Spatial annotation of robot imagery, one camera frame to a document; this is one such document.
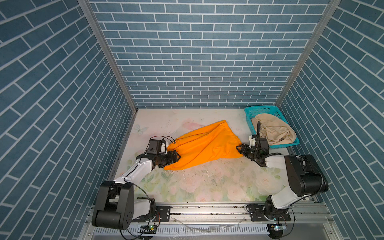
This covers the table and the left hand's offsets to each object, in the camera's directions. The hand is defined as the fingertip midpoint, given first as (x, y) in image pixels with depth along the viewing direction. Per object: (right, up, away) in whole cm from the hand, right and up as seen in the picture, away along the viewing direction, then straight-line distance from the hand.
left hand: (176, 157), depth 88 cm
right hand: (+39, +5, +8) cm, 40 cm away
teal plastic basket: (+69, +30, +23) cm, 79 cm away
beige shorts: (+65, +16, +14) cm, 69 cm away
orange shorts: (+21, +7, +8) cm, 23 cm away
